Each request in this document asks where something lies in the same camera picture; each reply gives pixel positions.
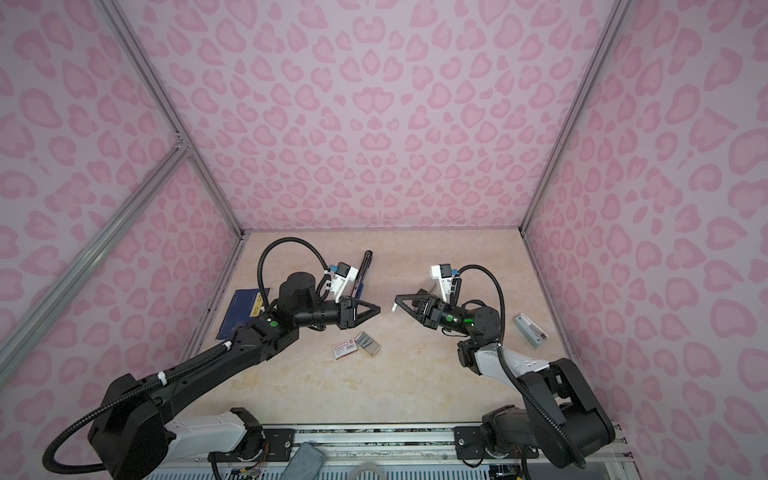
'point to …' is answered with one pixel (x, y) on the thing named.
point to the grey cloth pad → (305, 463)
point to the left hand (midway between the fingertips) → (375, 304)
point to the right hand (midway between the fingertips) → (401, 307)
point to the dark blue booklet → (246, 307)
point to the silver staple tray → (367, 343)
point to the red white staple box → (345, 348)
